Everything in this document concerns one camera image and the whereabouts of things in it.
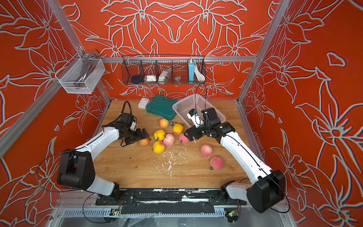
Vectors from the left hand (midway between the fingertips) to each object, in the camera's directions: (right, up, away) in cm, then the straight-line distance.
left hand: (142, 137), depth 89 cm
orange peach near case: (+13, +8, +10) cm, 18 cm away
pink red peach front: (+46, -13, -9) cm, 48 cm away
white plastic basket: (+40, +24, +22) cm, 52 cm away
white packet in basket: (+6, +37, -2) cm, 38 cm away
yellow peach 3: (+23, +5, +6) cm, 24 cm away
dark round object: (-6, +39, +7) cm, 40 cm away
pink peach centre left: (+17, -2, +1) cm, 17 cm away
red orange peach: (+1, -3, +1) cm, 4 cm away
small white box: (-7, +24, +26) cm, 36 cm away
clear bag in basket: (+14, +40, +3) cm, 42 cm away
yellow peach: (+10, +1, +3) cm, 11 cm away
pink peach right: (+41, -7, -5) cm, 41 cm away
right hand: (+29, +7, -13) cm, 32 cm away
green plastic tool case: (+9, +21, +22) cm, 32 cm away
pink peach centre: (+27, -2, +1) cm, 27 cm away
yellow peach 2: (+11, -5, -3) cm, 12 cm away
